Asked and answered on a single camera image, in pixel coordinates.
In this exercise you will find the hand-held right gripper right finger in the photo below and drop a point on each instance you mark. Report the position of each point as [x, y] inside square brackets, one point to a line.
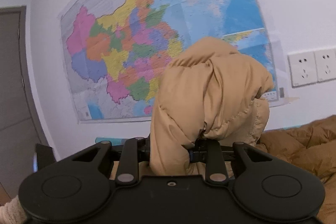
[191, 156]

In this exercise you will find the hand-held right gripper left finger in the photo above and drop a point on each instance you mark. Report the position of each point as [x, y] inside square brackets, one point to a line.
[130, 158]

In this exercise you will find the tan down jacket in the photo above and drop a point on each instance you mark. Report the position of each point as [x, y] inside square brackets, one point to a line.
[210, 87]

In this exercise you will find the teal and grey bed sheet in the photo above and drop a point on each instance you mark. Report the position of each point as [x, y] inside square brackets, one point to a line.
[110, 140]

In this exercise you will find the grey door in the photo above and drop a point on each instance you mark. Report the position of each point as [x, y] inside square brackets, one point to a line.
[15, 98]

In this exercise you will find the colourful wall map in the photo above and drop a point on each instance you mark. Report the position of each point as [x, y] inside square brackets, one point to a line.
[162, 37]

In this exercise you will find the white wall socket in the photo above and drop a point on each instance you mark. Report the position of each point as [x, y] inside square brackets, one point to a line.
[326, 64]
[303, 69]

